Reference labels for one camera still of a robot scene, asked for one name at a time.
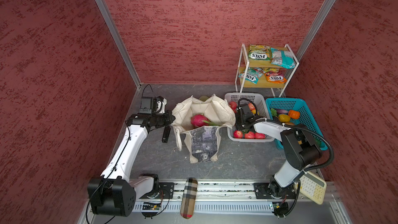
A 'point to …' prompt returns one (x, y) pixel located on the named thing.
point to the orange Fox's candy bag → (275, 78)
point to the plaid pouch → (188, 199)
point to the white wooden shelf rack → (245, 62)
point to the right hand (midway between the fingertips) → (231, 120)
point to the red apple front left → (238, 134)
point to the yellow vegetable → (284, 118)
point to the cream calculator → (312, 187)
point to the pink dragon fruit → (200, 120)
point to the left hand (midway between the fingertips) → (175, 121)
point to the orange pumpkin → (294, 114)
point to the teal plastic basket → (306, 120)
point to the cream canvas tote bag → (203, 142)
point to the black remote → (166, 134)
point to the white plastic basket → (251, 134)
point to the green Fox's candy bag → (253, 74)
